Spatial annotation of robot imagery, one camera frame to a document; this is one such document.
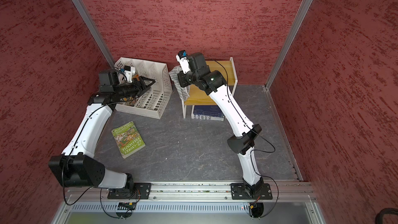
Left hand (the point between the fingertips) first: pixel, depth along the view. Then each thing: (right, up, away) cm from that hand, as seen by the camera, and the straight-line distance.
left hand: (152, 86), depth 74 cm
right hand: (+14, +4, -1) cm, 15 cm away
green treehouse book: (-19, -30, +15) cm, 39 cm away
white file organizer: (-10, -8, +29) cm, 32 cm away
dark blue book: (+30, -14, +23) cm, 40 cm away
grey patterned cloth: (+15, -3, -2) cm, 16 cm away
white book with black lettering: (+35, -19, +24) cm, 46 cm away
